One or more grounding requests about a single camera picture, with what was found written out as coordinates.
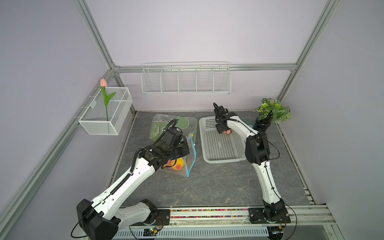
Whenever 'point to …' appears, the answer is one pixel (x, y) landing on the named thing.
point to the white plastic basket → (220, 147)
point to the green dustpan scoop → (250, 122)
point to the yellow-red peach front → (179, 164)
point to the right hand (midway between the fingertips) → (226, 125)
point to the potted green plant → (270, 109)
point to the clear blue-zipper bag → (189, 159)
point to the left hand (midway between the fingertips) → (189, 149)
